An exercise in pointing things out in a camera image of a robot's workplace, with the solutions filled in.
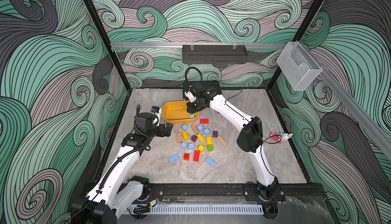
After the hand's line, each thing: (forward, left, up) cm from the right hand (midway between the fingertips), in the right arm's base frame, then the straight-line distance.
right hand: (188, 110), depth 89 cm
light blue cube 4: (-17, +3, -12) cm, 21 cm away
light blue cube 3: (-8, -12, -12) cm, 19 cm away
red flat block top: (+1, -11, -15) cm, 18 cm away
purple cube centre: (-12, -3, -13) cm, 18 cm away
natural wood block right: (-14, -21, -14) cm, 29 cm away
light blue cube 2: (-5, -7, -12) cm, 15 cm away
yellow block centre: (-12, -8, -14) cm, 19 cm away
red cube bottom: (-23, +1, -13) cm, 27 cm away
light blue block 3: (-26, -13, -14) cm, 32 cm away
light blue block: (+3, -2, -11) cm, 12 cm away
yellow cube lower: (-19, -8, -13) cm, 24 cm away
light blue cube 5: (-17, -2, -13) cm, 21 cm away
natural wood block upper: (-5, -4, -14) cm, 15 cm away
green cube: (-17, -13, -15) cm, 26 cm away
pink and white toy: (-13, -55, -12) cm, 58 cm away
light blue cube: (-5, +2, -12) cm, 13 cm away
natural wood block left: (-12, +5, -12) cm, 18 cm away
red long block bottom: (-22, -5, -15) cm, 27 cm away
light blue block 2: (-24, +8, -13) cm, 28 cm away
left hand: (-11, +13, +3) cm, 17 cm away
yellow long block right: (-14, -13, -13) cm, 23 cm away
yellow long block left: (-10, +2, -13) cm, 17 cm away
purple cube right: (-9, -17, -14) cm, 23 cm away
